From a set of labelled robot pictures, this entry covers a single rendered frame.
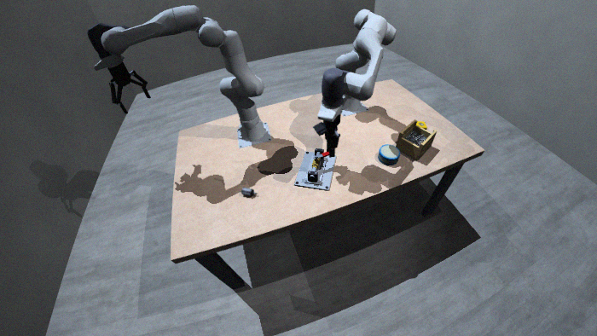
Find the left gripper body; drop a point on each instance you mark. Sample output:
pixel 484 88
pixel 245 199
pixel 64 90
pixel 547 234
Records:
pixel 333 125

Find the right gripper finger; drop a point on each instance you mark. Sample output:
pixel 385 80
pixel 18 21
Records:
pixel 144 87
pixel 113 92

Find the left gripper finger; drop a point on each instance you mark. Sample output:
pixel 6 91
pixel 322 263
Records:
pixel 334 140
pixel 327 137

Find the brown wooden crate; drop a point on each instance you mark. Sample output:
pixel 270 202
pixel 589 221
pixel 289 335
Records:
pixel 414 148

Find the blue round tin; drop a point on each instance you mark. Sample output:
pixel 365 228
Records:
pixel 388 154

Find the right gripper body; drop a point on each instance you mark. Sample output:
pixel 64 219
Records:
pixel 120 72

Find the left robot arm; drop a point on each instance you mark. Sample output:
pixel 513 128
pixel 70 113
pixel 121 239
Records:
pixel 372 34

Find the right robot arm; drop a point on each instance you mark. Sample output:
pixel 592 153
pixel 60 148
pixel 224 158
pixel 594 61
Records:
pixel 244 84

